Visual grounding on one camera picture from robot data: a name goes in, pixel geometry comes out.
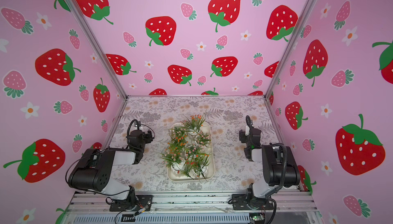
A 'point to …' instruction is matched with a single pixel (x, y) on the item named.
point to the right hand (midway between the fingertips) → (247, 129)
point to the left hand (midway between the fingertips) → (144, 131)
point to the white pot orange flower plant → (195, 123)
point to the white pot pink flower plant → (202, 139)
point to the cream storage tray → (207, 163)
